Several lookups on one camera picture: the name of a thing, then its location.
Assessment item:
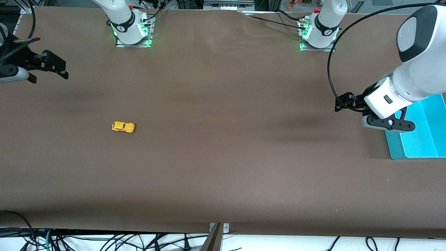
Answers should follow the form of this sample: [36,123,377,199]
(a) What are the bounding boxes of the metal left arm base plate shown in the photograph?
[299,18,337,52]

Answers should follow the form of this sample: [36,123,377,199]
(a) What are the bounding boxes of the grey metal connector box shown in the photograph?
[204,0,255,10]

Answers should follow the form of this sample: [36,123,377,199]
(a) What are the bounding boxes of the turquoise plastic bin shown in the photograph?
[384,93,446,160]

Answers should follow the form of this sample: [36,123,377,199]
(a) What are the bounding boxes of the brown table cover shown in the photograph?
[0,5,446,239]

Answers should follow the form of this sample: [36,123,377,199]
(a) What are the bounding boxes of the black cable bundle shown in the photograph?
[0,210,209,251]

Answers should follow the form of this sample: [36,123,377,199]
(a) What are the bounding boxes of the black base cables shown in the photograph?
[138,0,168,25]

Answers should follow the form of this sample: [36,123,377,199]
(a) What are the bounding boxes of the black table cable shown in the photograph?
[275,10,303,21]
[244,13,307,31]

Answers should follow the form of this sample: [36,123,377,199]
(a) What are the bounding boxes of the orange background object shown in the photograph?
[287,0,315,9]

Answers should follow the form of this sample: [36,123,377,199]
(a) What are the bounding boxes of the metal table bracket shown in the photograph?
[200,222,230,251]

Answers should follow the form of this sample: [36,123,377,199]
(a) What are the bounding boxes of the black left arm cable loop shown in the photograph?
[327,3,446,112]

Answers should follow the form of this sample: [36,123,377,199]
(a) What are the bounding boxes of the yellow toy beetle car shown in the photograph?
[111,121,135,134]

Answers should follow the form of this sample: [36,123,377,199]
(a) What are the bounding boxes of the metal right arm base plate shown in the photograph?
[115,16,154,48]

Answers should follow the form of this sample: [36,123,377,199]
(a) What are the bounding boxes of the aluminium frame rail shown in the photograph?
[19,0,47,15]

